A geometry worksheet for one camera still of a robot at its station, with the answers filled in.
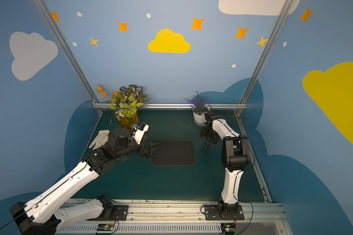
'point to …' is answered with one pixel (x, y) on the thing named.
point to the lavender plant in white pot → (200, 107)
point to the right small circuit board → (228, 228)
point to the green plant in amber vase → (125, 104)
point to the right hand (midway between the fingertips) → (208, 137)
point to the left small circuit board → (105, 228)
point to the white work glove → (100, 139)
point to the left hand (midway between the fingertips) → (152, 138)
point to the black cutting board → (173, 152)
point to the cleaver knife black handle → (207, 144)
